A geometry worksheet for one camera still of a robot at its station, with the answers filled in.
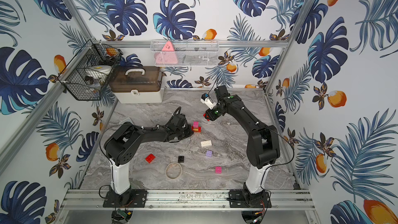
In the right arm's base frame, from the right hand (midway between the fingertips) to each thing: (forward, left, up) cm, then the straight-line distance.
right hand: (209, 113), depth 91 cm
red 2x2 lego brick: (-22, +33, -13) cm, 42 cm away
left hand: (-5, +9, -11) cm, 15 cm away
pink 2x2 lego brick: (-4, +8, -6) cm, 11 cm away
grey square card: (+3, +54, -12) cm, 56 cm away
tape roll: (-28, +20, -14) cm, 37 cm away
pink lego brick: (-28, -5, -12) cm, 31 cm away
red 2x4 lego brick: (-4, +8, -12) cm, 15 cm away
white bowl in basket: (+9, +58, +23) cm, 63 cm away
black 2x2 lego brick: (-23, +16, -12) cm, 30 cm away
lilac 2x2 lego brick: (-19, 0, -13) cm, 23 cm away
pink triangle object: (+25, +25, +22) cm, 41 cm away
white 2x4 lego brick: (-13, +2, -12) cm, 18 cm away
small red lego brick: (-3, +3, +2) cm, 5 cm away
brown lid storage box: (+22, +48, +3) cm, 53 cm away
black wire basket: (+3, +68, +24) cm, 72 cm away
